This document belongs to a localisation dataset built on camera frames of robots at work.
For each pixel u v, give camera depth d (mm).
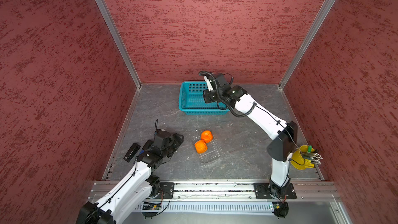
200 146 838
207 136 878
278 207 710
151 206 718
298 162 756
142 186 600
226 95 576
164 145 655
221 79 613
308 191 759
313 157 682
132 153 830
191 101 1100
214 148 878
